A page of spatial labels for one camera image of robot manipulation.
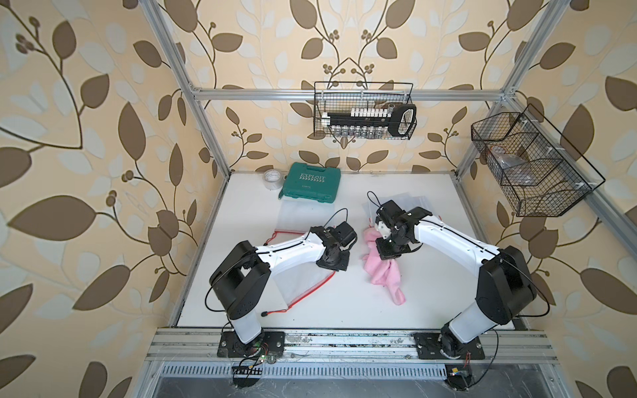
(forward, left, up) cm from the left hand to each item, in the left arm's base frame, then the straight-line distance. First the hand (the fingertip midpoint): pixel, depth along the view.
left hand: (338, 261), depth 86 cm
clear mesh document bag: (+24, +18, -8) cm, 31 cm away
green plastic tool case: (+39, +13, -1) cm, 41 cm away
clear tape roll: (+45, +31, -5) cm, 55 cm away
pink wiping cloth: (-4, -14, +2) cm, 15 cm away
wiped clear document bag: (+33, -31, -5) cm, 46 cm away
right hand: (+2, -16, +2) cm, 16 cm away
